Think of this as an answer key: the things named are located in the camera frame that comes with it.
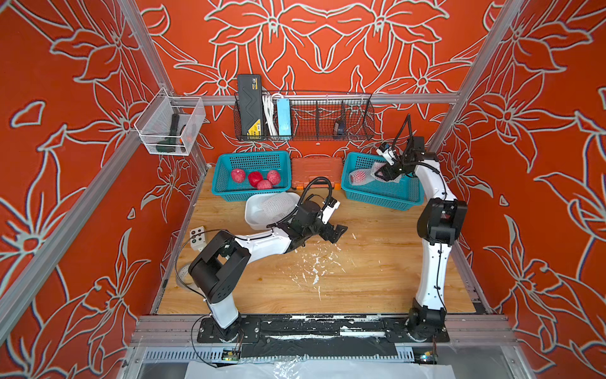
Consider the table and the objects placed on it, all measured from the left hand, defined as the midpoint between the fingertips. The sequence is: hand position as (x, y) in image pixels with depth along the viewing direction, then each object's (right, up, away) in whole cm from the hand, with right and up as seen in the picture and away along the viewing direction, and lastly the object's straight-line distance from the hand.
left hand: (338, 219), depth 85 cm
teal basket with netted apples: (+34, +8, +22) cm, 41 cm away
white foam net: (-27, +3, +13) cm, 30 cm away
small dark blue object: (+2, +35, +5) cm, 36 cm away
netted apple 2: (+14, +17, +22) cm, 31 cm away
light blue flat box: (-21, +38, +5) cm, 43 cm away
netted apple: (-31, +13, +19) cm, 39 cm away
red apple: (-36, +16, +24) cm, 47 cm away
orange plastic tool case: (-12, +20, +26) cm, 35 cm away
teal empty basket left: (-44, +18, +25) cm, 53 cm away
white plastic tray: (-36, 0, +10) cm, 38 cm away
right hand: (+20, +22, +15) cm, 33 cm away
